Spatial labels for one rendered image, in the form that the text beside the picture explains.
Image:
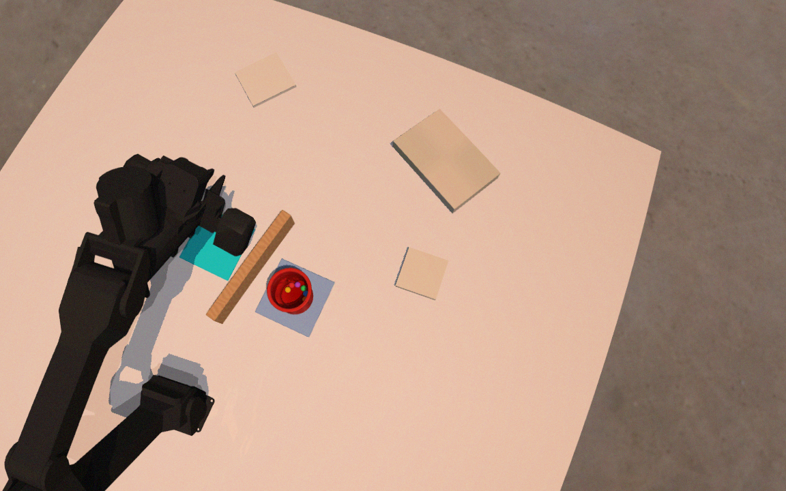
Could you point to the beige flat square slab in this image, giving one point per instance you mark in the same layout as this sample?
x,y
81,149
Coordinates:
x,y
265,79

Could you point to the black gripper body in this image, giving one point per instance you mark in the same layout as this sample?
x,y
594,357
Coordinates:
x,y
233,230

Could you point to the tan flat rectangular block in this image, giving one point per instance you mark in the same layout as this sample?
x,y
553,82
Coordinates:
x,y
447,161

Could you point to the dark red translucent cup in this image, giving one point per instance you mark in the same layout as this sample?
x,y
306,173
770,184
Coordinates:
x,y
289,302

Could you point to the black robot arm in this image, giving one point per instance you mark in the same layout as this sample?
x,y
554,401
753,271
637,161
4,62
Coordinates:
x,y
97,310

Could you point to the tan flat square tile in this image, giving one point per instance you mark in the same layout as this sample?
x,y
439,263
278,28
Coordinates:
x,y
422,273

